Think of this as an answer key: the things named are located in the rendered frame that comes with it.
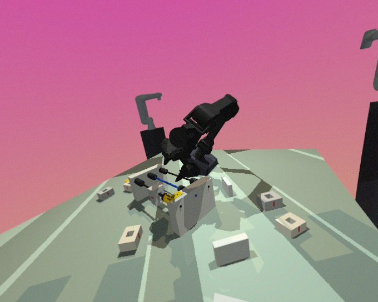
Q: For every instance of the cream square block with rectangular hole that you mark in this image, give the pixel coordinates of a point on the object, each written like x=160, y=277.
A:
x=290, y=224

